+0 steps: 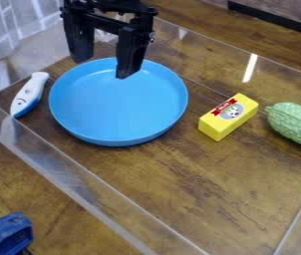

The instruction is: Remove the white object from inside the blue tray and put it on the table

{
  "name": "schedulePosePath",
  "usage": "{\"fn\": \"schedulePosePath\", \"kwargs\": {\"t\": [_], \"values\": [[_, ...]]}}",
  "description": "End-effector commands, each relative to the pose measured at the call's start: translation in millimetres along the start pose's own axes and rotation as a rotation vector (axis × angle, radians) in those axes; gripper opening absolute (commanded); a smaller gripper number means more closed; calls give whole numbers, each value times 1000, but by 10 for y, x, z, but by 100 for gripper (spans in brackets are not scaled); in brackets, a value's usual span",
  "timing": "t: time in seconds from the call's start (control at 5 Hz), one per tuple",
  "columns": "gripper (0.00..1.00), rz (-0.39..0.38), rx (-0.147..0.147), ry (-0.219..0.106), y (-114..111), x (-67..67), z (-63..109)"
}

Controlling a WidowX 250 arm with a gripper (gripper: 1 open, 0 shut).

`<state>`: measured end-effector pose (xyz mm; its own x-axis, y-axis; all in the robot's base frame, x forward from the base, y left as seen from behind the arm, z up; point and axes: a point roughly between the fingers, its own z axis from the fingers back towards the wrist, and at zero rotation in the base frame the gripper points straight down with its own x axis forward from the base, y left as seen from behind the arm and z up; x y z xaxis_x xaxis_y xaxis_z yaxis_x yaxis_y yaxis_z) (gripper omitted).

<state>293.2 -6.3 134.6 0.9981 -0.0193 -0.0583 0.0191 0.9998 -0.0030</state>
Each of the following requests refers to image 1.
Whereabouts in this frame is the round blue plastic tray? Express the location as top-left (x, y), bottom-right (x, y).
top-left (48, 58), bottom-right (188, 146)

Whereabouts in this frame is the clear acrylic enclosure wall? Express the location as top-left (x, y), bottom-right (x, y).
top-left (0, 0), bottom-right (301, 255)

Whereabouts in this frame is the white and blue toy knife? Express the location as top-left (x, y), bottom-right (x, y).
top-left (9, 72), bottom-right (49, 118)

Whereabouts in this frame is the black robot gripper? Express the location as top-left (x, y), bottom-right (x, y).
top-left (60, 0), bottom-right (156, 79)

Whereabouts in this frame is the green toy bitter gourd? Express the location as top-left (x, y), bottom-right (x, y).
top-left (264, 103), bottom-right (301, 144)

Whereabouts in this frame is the yellow toy butter box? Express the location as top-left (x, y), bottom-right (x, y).
top-left (198, 93), bottom-right (258, 141)

